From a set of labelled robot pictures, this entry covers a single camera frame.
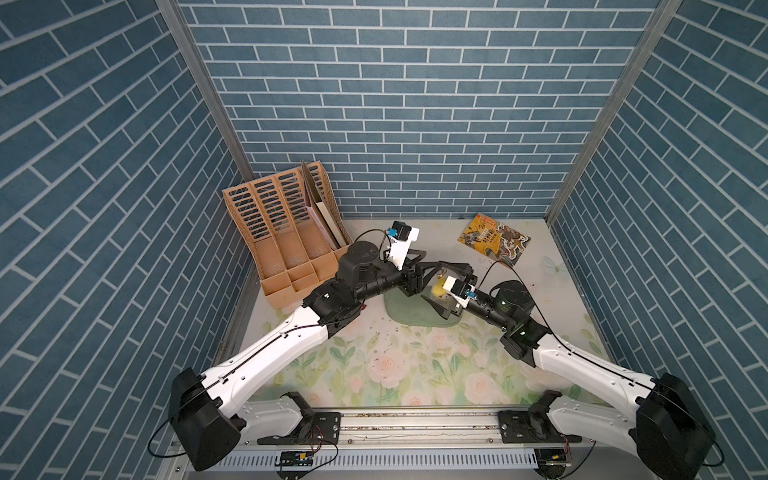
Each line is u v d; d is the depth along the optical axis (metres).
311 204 0.84
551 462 0.71
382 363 0.85
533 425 0.66
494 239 1.13
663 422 0.40
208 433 0.36
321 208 0.85
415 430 0.75
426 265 0.60
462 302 0.64
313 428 0.72
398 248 0.57
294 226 1.09
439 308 0.66
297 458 0.72
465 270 0.68
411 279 0.57
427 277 0.62
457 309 0.65
